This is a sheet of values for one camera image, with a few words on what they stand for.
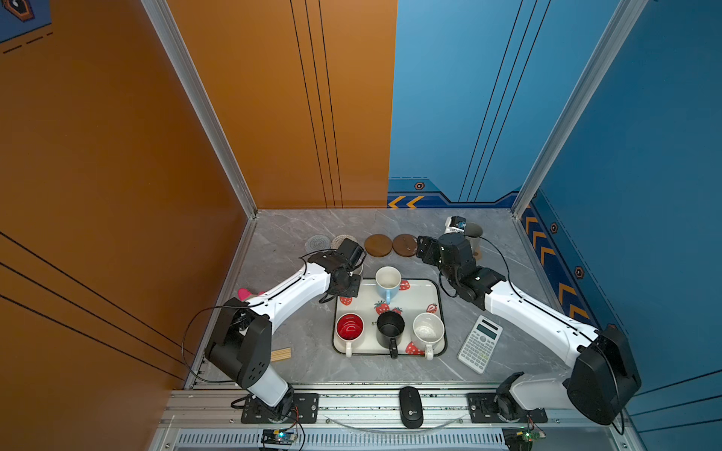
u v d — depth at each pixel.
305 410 0.74
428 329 0.86
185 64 0.78
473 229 1.00
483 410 0.72
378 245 1.08
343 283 0.74
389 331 0.84
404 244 1.10
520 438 0.70
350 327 0.85
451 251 0.60
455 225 0.70
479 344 0.83
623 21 0.71
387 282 0.94
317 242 1.09
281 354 0.82
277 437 0.71
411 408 0.72
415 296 0.95
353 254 0.70
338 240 1.11
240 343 0.44
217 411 0.75
